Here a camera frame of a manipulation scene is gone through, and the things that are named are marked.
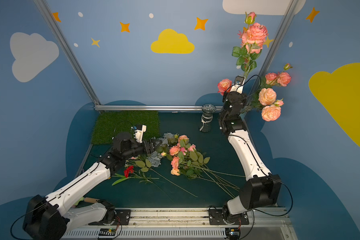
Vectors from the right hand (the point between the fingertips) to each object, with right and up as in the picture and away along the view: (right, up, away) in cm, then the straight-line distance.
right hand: (244, 87), depth 69 cm
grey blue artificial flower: (-46, -37, +21) cm, 63 cm away
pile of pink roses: (-27, -39, +22) cm, 52 cm away
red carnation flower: (-62, -45, +17) cm, 78 cm away
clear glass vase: (-11, -7, +32) cm, 35 cm away
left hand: (-41, -25, +7) cm, 49 cm away
